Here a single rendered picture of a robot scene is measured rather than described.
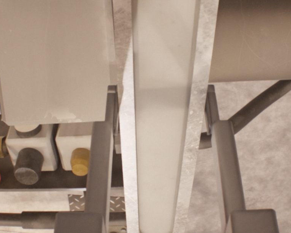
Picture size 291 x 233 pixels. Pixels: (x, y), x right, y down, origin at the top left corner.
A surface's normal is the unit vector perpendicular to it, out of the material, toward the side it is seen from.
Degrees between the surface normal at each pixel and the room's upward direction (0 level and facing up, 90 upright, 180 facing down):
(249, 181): 0
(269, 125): 0
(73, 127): 90
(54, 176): 90
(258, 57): 0
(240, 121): 59
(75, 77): 23
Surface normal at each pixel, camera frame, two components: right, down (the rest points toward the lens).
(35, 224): -0.04, 0.23
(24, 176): 0.00, 0.63
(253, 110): 0.39, -0.24
